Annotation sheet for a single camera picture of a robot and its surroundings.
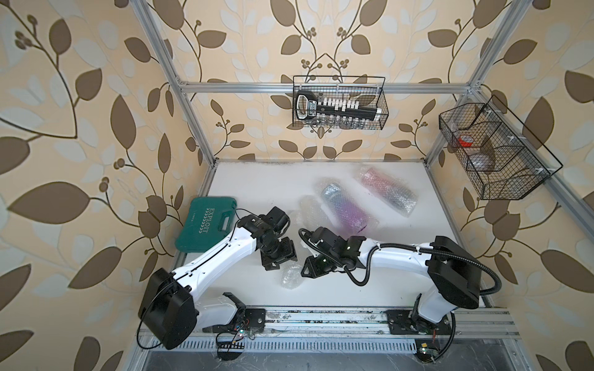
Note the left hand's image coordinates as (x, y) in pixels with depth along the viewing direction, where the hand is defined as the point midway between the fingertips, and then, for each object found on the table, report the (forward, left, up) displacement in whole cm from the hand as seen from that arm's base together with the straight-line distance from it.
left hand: (290, 259), depth 77 cm
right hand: (-3, -4, -6) cm, 8 cm away
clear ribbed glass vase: (-4, 0, -4) cm, 5 cm away
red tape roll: (+34, -61, +24) cm, 74 cm away
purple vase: (+21, -19, -1) cm, 29 cm away
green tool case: (+18, +35, -7) cm, 40 cm away
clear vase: (+22, -7, -4) cm, 23 cm away
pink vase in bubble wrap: (+28, -44, -2) cm, 52 cm away
